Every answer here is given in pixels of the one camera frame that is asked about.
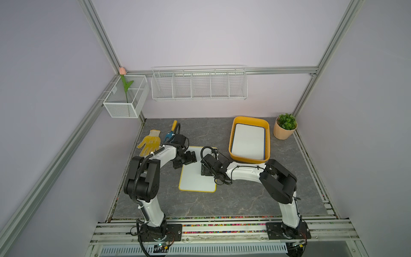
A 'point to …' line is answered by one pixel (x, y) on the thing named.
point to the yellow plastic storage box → (256, 122)
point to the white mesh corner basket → (127, 96)
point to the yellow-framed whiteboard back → (191, 178)
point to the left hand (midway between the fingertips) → (192, 163)
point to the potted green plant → (284, 126)
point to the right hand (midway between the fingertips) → (207, 168)
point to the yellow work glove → (152, 143)
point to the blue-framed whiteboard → (249, 142)
